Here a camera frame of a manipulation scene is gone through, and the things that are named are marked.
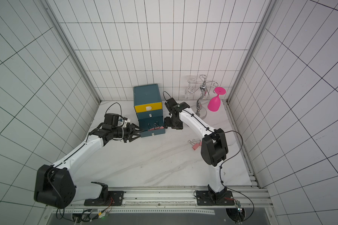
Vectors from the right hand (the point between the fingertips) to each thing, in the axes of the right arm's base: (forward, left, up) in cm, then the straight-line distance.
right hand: (165, 127), depth 88 cm
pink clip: (+6, +8, -10) cm, 14 cm away
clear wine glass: (+30, -15, +4) cm, 34 cm away
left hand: (-9, +13, +6) cm, 17 cm away
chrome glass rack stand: (+24, -23, +16) cm, 37 cm away
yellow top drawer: (+10, +12, +8) cm, 17 cm away
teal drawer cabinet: (+20, +14, +10) cm, 27 cm away
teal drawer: (+11, +13, 0) cm, 17 cm away
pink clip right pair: (-5, -21, -13) cm, 25 cm away
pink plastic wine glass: (+18, -33, +5) cm, 38 cm away
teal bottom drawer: (+7, +11, -10) cm, 16 cm away
